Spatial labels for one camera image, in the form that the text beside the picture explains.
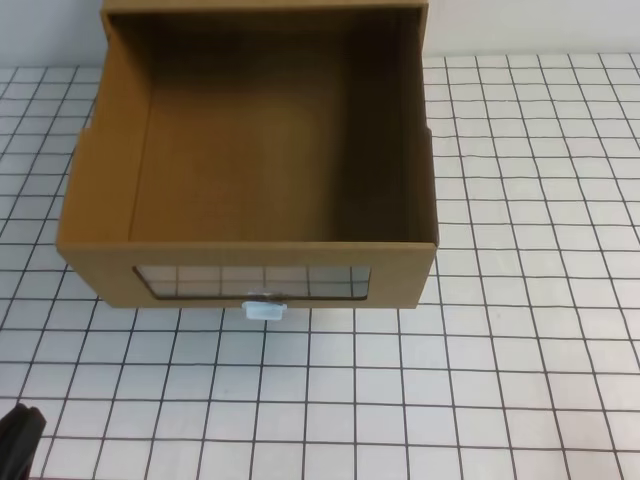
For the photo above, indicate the white drawer handle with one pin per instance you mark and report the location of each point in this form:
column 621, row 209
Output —
column 265, row 306

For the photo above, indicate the brown cardboard drawer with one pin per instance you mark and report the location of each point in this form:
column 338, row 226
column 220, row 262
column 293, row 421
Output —
column 329, row 222

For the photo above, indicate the brown cardboard shoebox cabinet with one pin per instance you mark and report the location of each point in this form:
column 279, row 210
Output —
column 235, row 71

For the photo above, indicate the white grid tablecloth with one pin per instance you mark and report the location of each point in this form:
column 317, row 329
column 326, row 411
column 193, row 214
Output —
column 521, row 360

